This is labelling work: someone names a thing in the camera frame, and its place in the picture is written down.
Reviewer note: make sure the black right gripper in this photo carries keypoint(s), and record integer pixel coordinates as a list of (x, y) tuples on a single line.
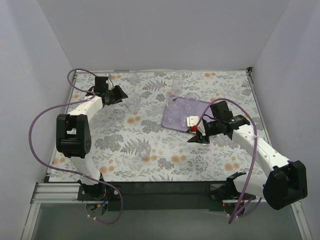
[(196, 139)]

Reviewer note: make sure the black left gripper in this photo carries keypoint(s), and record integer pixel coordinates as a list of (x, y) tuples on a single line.
[(116, 94)]

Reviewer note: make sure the clear faceted tumbler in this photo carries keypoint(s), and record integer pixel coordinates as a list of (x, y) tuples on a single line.
[(133, 102), (184, 113)]

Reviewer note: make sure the clear wine glass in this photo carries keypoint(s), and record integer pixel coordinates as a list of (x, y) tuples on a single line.
[(191, 100)]

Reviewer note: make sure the tall clear champagne flute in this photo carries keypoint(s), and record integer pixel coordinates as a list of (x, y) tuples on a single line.
[(171, 103)]

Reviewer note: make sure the tall clear highball glass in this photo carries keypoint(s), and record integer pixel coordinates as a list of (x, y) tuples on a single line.
[(177, 84)]

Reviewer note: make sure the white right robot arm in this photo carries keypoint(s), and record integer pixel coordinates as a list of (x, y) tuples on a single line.
[(285, 182)]

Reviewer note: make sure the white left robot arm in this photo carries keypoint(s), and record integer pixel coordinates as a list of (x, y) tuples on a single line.
[(73, 136)]

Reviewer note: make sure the lavender plastic tray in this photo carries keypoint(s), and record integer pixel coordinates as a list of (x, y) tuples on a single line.
[(176, 125)]

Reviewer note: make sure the small clear glass left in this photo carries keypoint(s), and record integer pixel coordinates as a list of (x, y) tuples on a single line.
[(119, 120)]

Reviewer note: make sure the small clear glass lying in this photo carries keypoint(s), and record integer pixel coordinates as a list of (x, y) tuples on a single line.
[(133, 78)]

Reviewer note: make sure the floral patterned table mat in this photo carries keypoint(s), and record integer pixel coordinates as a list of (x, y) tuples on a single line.
[(115, 151)]

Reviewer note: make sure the small clear tumbler front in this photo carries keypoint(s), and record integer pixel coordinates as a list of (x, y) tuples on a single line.
[(144, 150)]

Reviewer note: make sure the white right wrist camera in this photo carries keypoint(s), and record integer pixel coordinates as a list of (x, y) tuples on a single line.
[(195, 123)]

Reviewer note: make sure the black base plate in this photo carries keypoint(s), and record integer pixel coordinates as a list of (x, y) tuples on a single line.
[(161, 195)]

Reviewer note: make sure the aluminium frame rail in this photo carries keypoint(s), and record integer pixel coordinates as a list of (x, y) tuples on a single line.
[(55, 193)]

